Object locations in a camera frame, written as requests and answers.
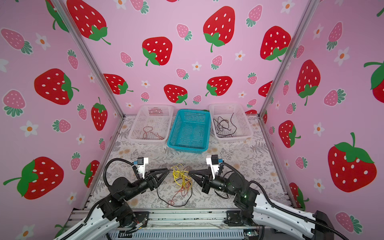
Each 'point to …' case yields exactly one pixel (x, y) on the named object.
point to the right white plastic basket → (229, 122)
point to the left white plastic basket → (151, 124)
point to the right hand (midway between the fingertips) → (189, 175)
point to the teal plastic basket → (190, 131)
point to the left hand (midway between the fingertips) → (167, 172)
